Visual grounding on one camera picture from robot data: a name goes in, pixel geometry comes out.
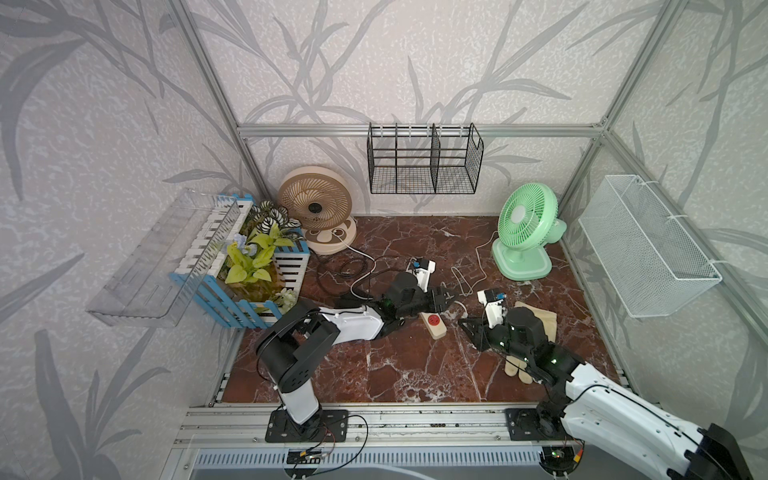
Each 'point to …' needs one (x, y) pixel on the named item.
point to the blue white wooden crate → (215, 299)
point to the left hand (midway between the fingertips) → (455, 297)
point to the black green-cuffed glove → (383, 304)
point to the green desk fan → (528, 223)
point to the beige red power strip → (434, 324)
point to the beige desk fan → (319, 199)
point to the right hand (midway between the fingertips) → (460, 320)
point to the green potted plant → (256, 271)
